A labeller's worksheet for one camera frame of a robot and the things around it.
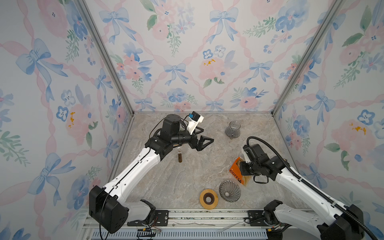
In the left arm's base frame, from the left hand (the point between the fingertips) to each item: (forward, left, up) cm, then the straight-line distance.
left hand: (208, 134), depth 68 cm
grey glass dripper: (-16, -13, -29) cm, 36 cm away
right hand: (-6, -19, -21) cm, 29 cm away
